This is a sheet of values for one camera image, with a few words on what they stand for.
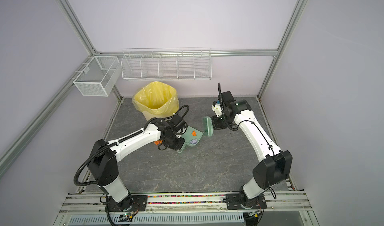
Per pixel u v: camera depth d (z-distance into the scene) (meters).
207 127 0.87
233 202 0.73
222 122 0.69
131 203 0.72
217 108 0.74
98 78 1.00
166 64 0.99
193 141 0.87
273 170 0.42
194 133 0.92
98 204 0.75
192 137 0.90
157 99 1.05
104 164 0.44
